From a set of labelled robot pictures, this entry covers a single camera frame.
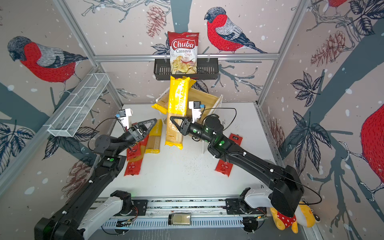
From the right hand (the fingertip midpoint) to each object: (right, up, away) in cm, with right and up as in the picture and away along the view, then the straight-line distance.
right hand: (167, 122), depth 62 cm
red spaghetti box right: (+29, -27, +23) cm, 46 cm away
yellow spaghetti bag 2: (-16, -15, +35) cm, 42 cm away
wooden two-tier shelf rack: (+19, +10, +14) cm, 25 cm away
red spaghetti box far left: (-25, -21, +26) cm, 42 cm away
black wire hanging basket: (+19, +34, +33) cm, 50 cm away
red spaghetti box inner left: (-25, -30, +21) cm, 45 cm away
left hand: (-5, -1, -4) cm, 6 cm away
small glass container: (+5, -45, +5) cm, 46 cm away
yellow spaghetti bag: (-5, +8, +10) cm, 14 cm away
